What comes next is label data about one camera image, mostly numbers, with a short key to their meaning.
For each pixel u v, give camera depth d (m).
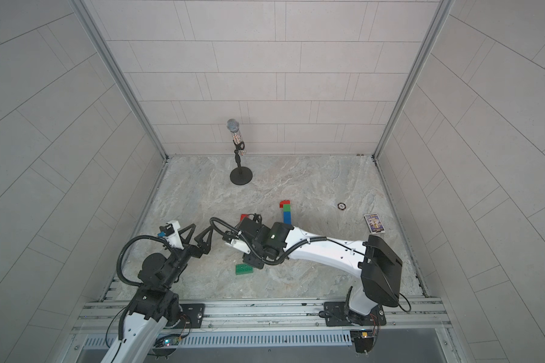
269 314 0.72
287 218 0.93
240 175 1.08
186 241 0.75
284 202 0.97
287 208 0.96
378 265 0.40
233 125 0.85
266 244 0.53
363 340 0.68
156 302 0.58
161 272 0.58
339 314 0.72
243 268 0.80
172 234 0.65
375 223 0.91
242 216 0.93
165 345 0.65
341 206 0.99
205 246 0.69
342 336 0.68
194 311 0.72
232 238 0.64
